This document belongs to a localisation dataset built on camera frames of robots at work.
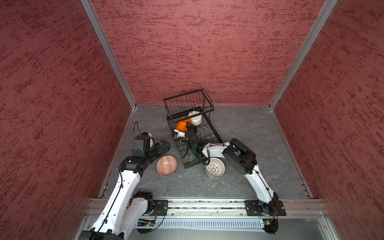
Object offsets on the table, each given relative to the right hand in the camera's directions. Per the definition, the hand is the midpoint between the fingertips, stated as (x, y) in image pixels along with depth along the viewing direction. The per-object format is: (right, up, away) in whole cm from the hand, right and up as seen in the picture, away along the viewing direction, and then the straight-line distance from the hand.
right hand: (188, 127), depth 98 cm
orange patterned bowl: (-12, -22, -11) cm, 28 cm away
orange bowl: (-4, +1, -4) cm, 6 cm away
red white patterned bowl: (+17, -23, -14) cm, 32 cm away
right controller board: (+42, -47, -27) cm, 69 cm away
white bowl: (+5, +4, +6) cm, 9 cm away
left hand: (-12, -12, -18) cm, 25 cm away
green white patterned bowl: (+14, -26, -20) cm, 36 cm away
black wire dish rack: (-6, +13, -6) cm, 15 cm away
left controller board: (-20, -48, -25) cm, 58 cm away
